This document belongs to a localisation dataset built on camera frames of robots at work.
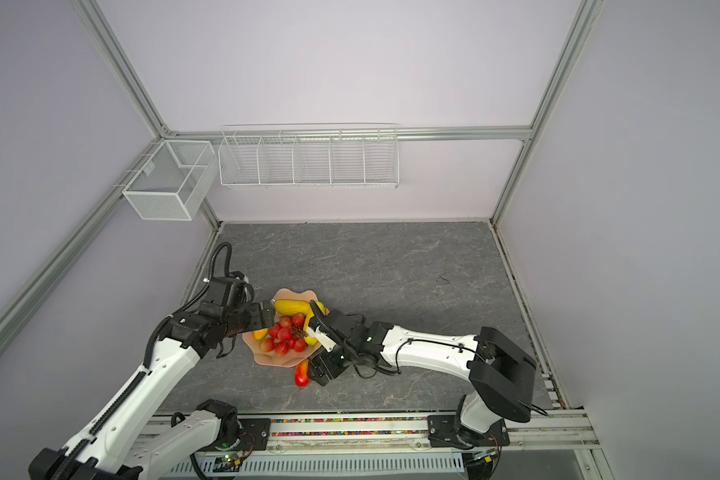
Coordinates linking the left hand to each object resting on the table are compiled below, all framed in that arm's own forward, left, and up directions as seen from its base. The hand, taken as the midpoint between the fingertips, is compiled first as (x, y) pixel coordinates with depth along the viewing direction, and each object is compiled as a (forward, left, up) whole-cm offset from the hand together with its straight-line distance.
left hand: (259, 317), depth 78 cm
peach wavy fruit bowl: (-7, -7, -12) cm, 15 cm away
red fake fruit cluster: (-2, -6, -8) cm, 10 cm away
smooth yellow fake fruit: (-4, -13, -8) cm, 16 cm away
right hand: (-12, -15, -7) cm, 21 cm away
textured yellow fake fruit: (+7, -6, -9) cm, 13 cm away
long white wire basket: (+51, -12, +15) cm, 54 cm away
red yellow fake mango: (-13, -10, -11) cm, 20 cm away
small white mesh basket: (+47, +33, +9) cm, 58 cm away
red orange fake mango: (-1, +2, -8) cm, 9 cm away
